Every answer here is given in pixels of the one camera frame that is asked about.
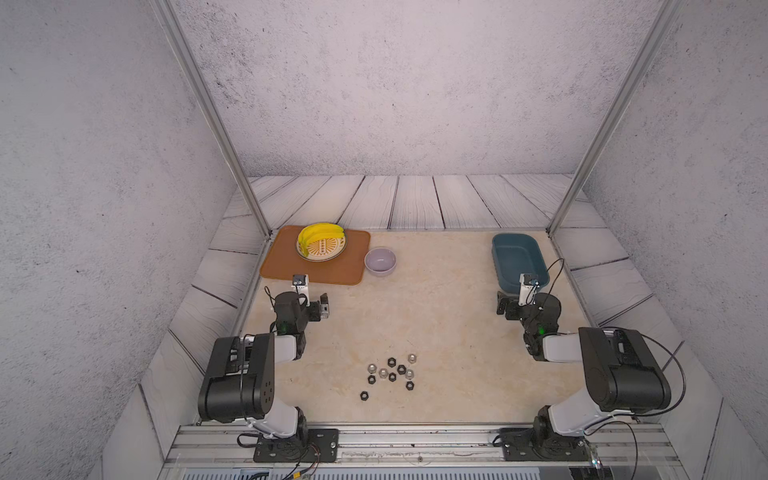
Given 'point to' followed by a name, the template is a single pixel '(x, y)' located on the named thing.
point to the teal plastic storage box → (516, 254)
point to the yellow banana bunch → (317, 231)
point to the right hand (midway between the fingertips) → (517, 290)
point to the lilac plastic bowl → (380, 261)
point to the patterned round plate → (325, 249)
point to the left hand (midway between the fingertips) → (314, 293)
